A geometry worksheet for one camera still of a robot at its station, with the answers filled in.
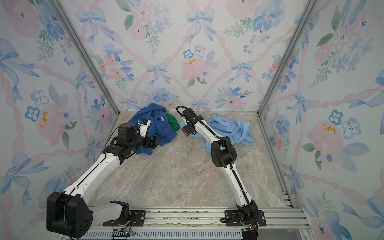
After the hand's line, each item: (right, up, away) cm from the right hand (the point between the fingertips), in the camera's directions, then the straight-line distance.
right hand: (191, 126), depth 108 cm
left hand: (-20, -4, -26) cm, 33 cm away
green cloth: (-13, +3, -3) cm, 14 cm away
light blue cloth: (+31, -3, -9) cm, 33 cm away
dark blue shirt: (-23, +1, -2) cm, 23 cm away
